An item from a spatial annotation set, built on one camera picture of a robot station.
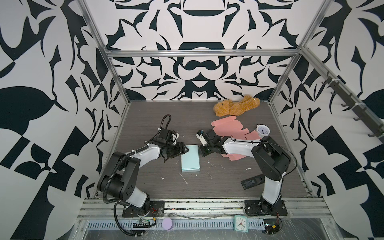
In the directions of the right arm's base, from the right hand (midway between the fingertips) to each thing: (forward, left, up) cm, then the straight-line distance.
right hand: (199, 149), depth 94 cm
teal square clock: (-38, -17, +1) cm, 42 cm away
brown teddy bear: (+27, -20, +7) cm, 35 cm away
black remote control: (-20, -26, -1) cm, 33 cm away
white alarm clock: (+13, -43, 0) cm, 45 cm away
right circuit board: (-39, -33, -3) cm, 51 cm away
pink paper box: (+18, -21, -2) cm, 28 cm away
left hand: (-2, +8, +4) cm, 9 cm away
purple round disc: (-38, +15, +9) cm, 42 cm away
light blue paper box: (-8, +5, +2) cm, 10 cm away
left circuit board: (-37, +27, -2) cm, 46 cm away
